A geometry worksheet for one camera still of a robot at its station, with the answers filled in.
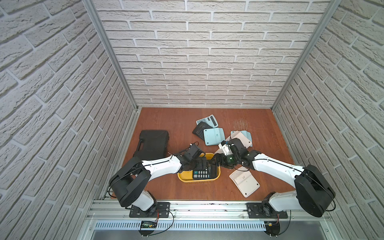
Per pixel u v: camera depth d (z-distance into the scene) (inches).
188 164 25.2
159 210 28.6
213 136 39.1
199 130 40.1
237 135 38.4
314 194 16.4
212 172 32.6
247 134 39.5
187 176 33.0
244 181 32.1
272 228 27.2
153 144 35.7
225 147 31.3
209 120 43.1
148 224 28.4
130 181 17.3
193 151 27.0
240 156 26.2
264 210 25.5
